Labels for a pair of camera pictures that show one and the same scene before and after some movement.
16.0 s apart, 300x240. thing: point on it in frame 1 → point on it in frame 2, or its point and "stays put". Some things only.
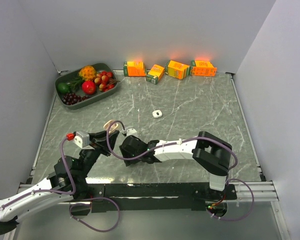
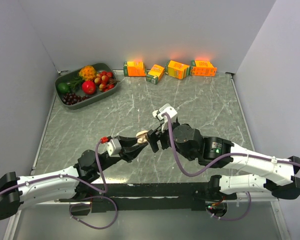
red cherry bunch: x=104 y=80 stays put
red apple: x=88 y=87 stays put
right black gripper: x=125 y=153 → x=152 y=136
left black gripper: x=102 y=145 → x=129 y=153
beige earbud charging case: x=112 y=127 → x=142 y=137
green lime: x=63 y=88 stays put
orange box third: x=176 y=70 stays put
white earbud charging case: x=157 y=113 stays put
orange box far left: x=134 y=68 stays put
